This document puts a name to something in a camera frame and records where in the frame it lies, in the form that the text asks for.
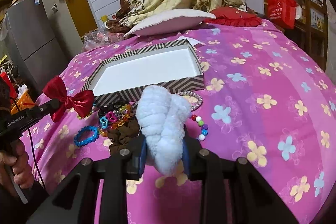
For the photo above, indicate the white fluffy scrunchie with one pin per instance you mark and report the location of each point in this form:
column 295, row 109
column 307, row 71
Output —
column 161, row 117

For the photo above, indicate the grey refrigerator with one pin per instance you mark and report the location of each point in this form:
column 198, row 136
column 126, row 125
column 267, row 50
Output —
column 41, row 39

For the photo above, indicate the red shopping bag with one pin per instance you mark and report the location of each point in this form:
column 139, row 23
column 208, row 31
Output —
column 282, row 13

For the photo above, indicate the left hand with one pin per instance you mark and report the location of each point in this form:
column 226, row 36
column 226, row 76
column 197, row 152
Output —
column 17, row 159

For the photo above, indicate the clear plastic bag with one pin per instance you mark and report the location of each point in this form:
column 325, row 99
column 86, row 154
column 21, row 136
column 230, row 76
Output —
column 100, row 38

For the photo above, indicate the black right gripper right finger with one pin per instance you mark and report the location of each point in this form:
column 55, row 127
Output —
column 200, row 163

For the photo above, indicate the pink floral bedsheet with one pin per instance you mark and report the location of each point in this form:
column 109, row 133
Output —
column 264, row 99

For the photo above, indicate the blue pink plastic clips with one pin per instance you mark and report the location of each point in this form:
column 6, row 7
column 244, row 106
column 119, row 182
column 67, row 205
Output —
column 108, row 119

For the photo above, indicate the brown scrunchie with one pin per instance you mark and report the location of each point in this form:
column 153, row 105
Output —
column 121, row 136

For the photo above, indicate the black scrunchie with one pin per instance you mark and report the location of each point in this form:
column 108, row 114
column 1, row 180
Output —
column 114, row 108

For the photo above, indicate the red satin bow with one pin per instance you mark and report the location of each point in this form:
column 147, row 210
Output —
column 81, row 102

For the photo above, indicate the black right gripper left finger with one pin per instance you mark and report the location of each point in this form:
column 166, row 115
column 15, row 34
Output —
column 131, row 159

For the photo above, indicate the red ruffled pillow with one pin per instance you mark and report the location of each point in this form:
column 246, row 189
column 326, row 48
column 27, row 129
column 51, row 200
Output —
column 227, row 16

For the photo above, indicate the white pink pillow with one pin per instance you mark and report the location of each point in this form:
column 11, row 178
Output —
column 170, row 21

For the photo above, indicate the striped black white box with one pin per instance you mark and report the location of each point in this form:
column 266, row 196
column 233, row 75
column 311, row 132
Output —
column 174, row 65

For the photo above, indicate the orange plastic basket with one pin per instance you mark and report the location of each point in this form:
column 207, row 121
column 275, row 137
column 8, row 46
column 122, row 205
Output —
column 22, row 103

